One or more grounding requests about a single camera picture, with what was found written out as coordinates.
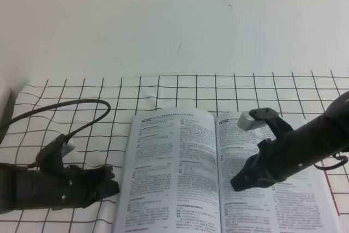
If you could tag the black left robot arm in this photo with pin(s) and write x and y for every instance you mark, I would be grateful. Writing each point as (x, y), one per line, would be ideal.
(8, 187)

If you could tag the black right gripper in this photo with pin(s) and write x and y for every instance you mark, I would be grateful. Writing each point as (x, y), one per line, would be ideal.
(274, 163)

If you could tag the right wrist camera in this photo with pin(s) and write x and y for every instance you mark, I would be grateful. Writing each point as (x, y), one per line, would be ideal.
(256, 118)

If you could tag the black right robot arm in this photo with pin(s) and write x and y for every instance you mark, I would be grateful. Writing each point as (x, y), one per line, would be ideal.
(324, 136)

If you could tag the HEEC show catalogue book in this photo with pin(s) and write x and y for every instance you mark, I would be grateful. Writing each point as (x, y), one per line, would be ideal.
(176, 178)

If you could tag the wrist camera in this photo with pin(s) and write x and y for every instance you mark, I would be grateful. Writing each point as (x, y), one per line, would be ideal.
(256, 118)
(67, 147)

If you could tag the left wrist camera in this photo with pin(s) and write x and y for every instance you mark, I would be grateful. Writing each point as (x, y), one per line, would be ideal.
(67, 147)

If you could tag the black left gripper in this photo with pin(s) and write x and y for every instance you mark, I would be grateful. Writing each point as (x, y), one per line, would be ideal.
(55, 186)

